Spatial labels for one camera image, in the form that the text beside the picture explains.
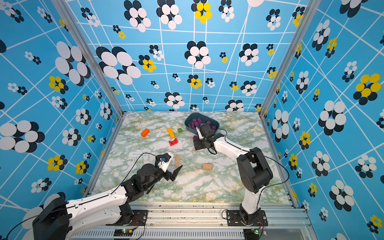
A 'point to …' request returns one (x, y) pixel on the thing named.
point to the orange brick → (145, 132)
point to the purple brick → (195, 122)
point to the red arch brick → (172, 143)
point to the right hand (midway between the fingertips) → (201, 141)
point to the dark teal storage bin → (204, 118)
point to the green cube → (180, 130)
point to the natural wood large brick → (207, 166)
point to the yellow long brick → (171, 133)
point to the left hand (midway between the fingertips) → (176, 159)
